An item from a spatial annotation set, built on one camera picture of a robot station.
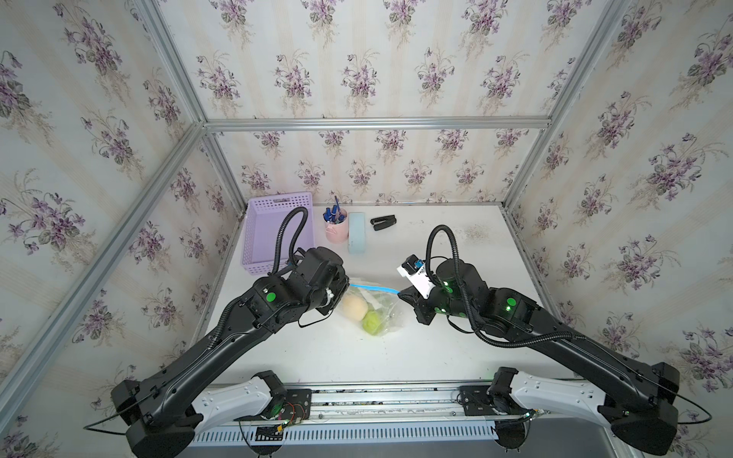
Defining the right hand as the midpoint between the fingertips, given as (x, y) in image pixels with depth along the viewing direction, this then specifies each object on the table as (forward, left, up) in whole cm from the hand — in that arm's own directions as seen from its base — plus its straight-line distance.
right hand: (406, 294), depth 68 cm
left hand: (+2, +12, +2) cm, 12 cm away
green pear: (0, +8, -18) cm, 20 cm away
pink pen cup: (+33, +22, -17) cm, 42 cm away
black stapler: (+43, +4, -22) cm, 48 cm away
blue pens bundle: (+39, +23, -14) cm, 47 cm away
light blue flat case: (+32, +15, -21) cm, 41 cm away
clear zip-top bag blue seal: (+2, +7, -12) cm, 14 cm away
